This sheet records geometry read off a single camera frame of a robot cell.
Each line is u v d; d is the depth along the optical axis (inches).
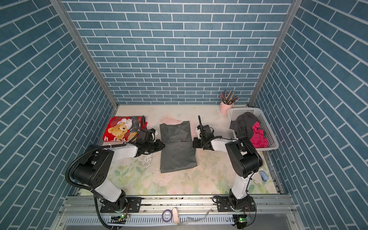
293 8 28.1
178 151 36.6
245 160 19.5
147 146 31.7
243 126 38.8
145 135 29.7
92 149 19.0
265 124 38.8
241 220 27.6
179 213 28.3
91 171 18.1
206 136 30.4
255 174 20.0
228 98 43.9
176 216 26.9
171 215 27.7
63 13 28.4
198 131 35.9
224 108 43.6
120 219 27.9
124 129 38.8
